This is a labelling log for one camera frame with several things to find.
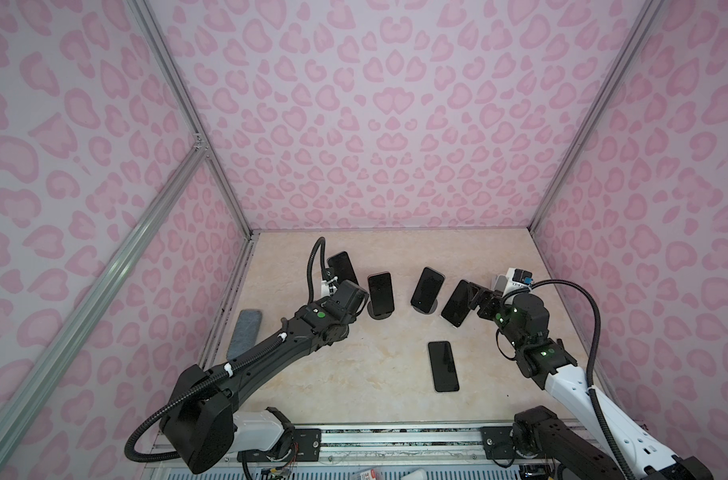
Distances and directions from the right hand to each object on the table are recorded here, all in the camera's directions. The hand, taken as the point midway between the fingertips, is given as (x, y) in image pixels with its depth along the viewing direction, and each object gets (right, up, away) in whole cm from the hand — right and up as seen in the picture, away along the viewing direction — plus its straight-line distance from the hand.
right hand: (481, 285), depth 79 cm
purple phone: (-38, +4, +14) cm, 40 cm away
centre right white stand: (-12, -10, +15) cm, 22 cm away
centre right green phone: (-12, -3, +14) cm, 19 cm away
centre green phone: (-26, -3, +9) cm, 28 cm away
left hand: (-38, -4, +4) cm, 39 cm away
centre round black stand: (-26, -11, +15) cm, 32 cm away
